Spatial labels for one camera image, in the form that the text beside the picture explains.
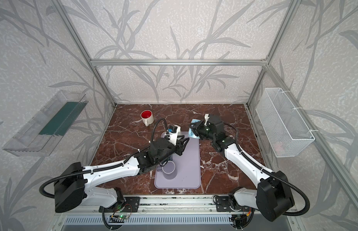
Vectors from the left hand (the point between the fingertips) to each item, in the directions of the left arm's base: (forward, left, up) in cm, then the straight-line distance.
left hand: (189, 134), depth 74 cm
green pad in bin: (0, +57, +12) cm, 58 cm away
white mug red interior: (+25, +30, -18) cm, 43 cm away
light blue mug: (+1, -1, -1) cm, 2 cm away
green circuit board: (-35, +36, -25) cm, 56 cm away
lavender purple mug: (-14, +11, -15) cm, 23 cm away
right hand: (+8, +1, +2) cm, 8 cm away
